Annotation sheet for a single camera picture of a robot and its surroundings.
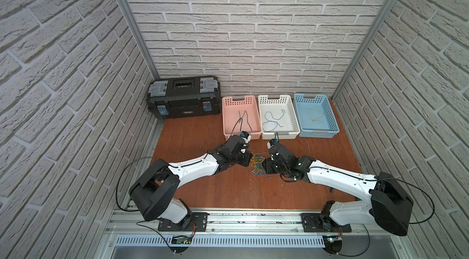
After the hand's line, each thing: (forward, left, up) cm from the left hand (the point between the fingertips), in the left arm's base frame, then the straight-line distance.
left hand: (254, 153), depth 85 cm
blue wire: (+23, -16, -7) cm, 29 cm away
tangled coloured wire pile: (-2, -2, -7) cm, 8 cm away
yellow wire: (+26, -39, -6) cm, 47 cm away
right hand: (-5, -5, -2) cm, 7 cm away
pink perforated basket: (+27, +12, -4) cm, 29 cm away
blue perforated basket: (+28, -39, -6) cm, 48 cm away
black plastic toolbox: (+31, +37, +7) cm, 49 cm away
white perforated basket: (+30, -17, -7) cm, 35 cm away
